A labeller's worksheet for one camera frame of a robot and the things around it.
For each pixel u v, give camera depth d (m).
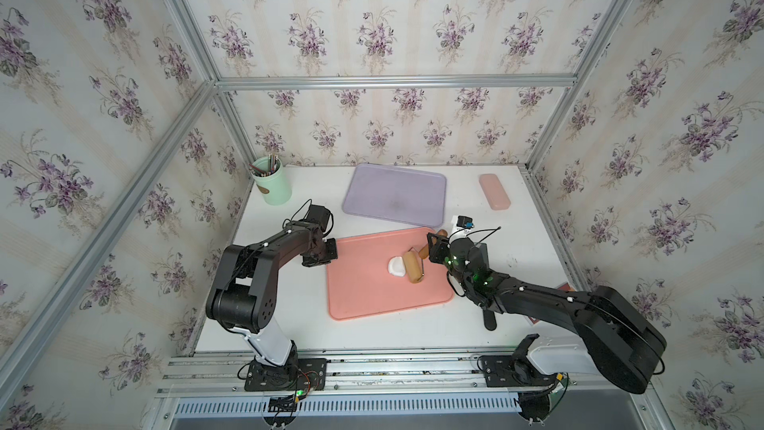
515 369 0.66
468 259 0.63
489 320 0.82
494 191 1.12
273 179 0.99
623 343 0.42
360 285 0.91
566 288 0.88
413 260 0.91
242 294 0.47
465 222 0.74
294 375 0.66
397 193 1.11
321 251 0.80
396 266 0.91
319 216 0.77
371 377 0.74
